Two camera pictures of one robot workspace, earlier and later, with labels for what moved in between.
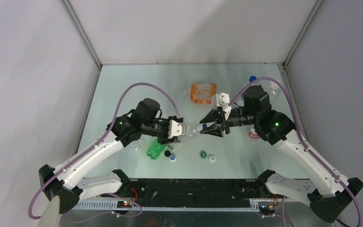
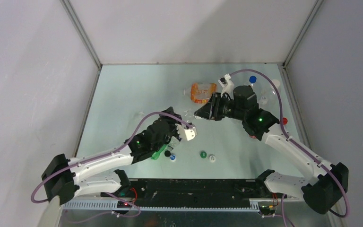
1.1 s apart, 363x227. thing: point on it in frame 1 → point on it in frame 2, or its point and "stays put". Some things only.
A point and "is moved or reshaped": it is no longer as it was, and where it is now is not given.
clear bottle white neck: [192, 129] is moved or reshaped
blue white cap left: [172, 157] stays put
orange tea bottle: [201, 92] stays put
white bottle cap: [212, 159] stays put
